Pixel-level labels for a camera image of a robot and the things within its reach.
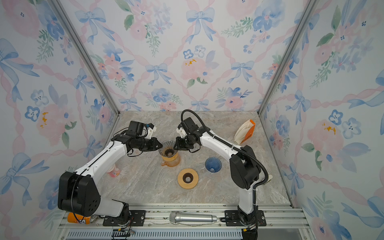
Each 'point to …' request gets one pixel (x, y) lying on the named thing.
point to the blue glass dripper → (213, 164)
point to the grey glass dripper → (167, 149)
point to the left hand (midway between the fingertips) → (161, 144)
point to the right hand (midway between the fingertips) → (175, 147)
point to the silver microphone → (178, 217)
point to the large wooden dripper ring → (188, 178)
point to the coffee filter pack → (245, 132)
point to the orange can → (86, 220)
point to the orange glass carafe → (172, 161)
